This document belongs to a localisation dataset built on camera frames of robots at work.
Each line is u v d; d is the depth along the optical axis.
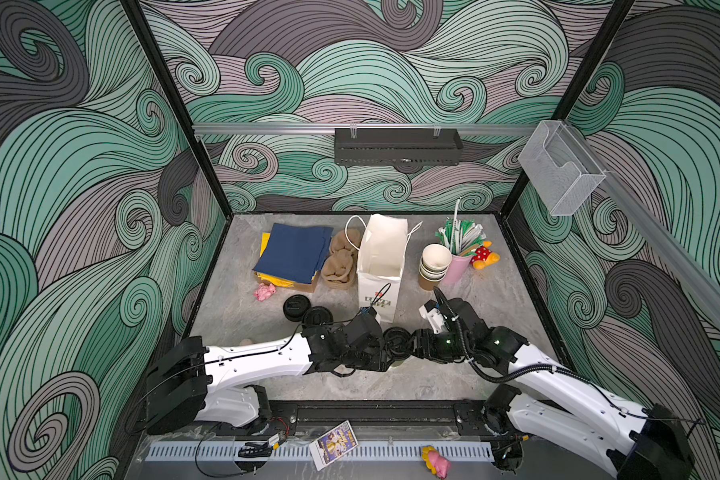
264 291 0.93
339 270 0.97
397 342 0.75
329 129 0.95
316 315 0.79
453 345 0.64
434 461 0.66
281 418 0.73
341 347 0.58
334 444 0.68
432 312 0.72
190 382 0.40
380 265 0.99
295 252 1.01
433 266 0.88
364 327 0.58
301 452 0.70
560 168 0.79
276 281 0.95
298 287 0.96
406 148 0.95
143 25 0.73
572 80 0.84
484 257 1.00
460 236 0.92
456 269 0.93
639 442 0.39
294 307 0.91
